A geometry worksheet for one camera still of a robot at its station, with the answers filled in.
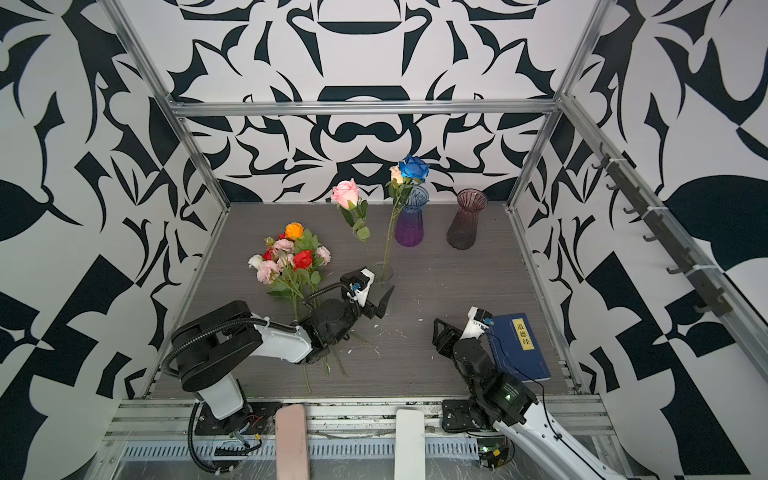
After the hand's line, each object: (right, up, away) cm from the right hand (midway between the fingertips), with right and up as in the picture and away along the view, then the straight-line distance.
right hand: (440, 325), depth 80 cm
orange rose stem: (-46, +25, +25) cm, 58 cm away
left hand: (-16, +14, +1) cm, 21 cm away
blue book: (+23, -8, +5) cm, 25 cm away
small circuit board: (+11, -27, -9) cm, 30 cm away
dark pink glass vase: (+12, +25, +25) cm, 37 cm away
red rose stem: (-40, +16, +14) cm, 45 cm away
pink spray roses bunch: (-49, +14, +16) cm, 54 cm away
